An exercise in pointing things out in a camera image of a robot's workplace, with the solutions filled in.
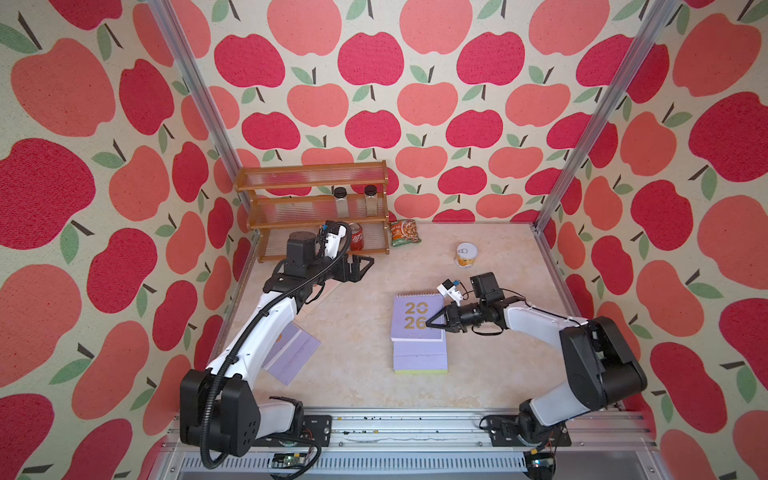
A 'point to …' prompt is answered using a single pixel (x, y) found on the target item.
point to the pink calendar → (318, 292)
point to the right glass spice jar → (371, 195)
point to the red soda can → (357, 237)
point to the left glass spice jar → (341, 202)
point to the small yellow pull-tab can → (466, 255)
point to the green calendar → (420, 372)
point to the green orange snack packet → (404, 232)
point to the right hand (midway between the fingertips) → (429, 331)
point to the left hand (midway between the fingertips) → (362, 262)
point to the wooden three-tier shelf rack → (300, 198)
